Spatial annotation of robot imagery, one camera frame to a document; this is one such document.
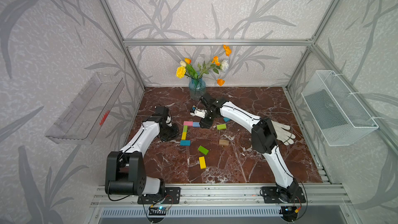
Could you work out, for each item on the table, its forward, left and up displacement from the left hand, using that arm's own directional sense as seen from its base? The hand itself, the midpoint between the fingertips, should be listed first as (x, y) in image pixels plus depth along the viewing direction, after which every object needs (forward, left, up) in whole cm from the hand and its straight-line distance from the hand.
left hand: (178, 134), depth 86 cm
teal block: (-2, -3, -8) cm, 8 cm away
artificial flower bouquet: (+39, -2, +15) cm, 42 cm away
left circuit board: (-34, +7, -11) cm, 37 cm away
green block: (-6, -14, -8) cm, 17 cm away
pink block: (+12, -4, -7) cm, 14 cm away
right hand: (+10, -13, -2) cm, 17 cm away
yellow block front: (-13, -13, -7) cm, 20 cm away
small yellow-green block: (+3, -2, -8) cm, 8 cm away
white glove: (+4, -63, -7) cm, 64 cm away
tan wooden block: (-1, -26, -7) cm, 27 cm away
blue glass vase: (+33, -9, +3) cm, 34 cm away
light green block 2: (+8, -2, -7) cm, 11 cm away
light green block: (+10, -25, -8) cm, 28 cm away
